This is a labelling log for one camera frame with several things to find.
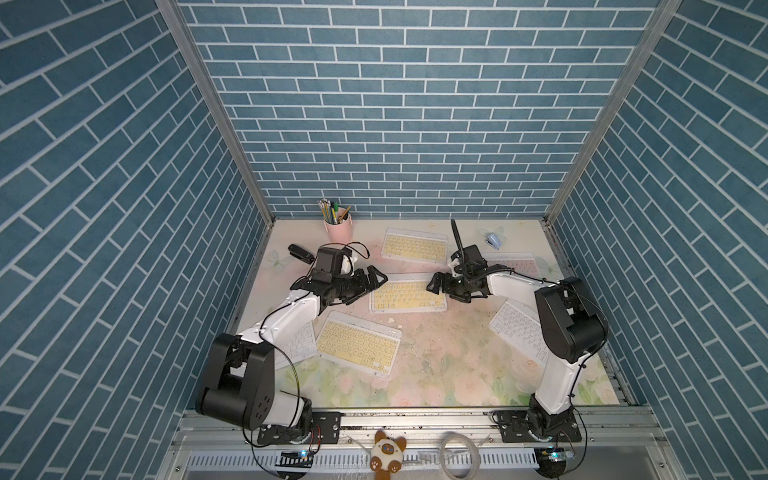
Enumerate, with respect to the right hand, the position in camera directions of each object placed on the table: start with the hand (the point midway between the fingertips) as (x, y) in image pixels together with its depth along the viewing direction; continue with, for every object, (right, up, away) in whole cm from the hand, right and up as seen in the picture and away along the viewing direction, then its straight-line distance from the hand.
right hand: (439, 291), depth 97 cm
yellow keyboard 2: (-11, -1, +2) cm, 11 cm away
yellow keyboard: (-7, +15, +15) cm, 22 cm away
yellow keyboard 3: (-25, -14, -10) cm, 31 cm away
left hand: (-18, +4, -12) cm, 22 cm away
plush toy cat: (-16, -33, -29) cm, 47 cm away
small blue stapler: (+23, +17, +15) cm, 32 cm away
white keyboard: (-43, -15, -10) cm, 47 cm away
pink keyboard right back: (+32, +9, +11) cm, 35 cm away
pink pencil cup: (-35, +20, +12) cm, 42 cm away
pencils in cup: (-37, +26, +8) cm, 46 cm away
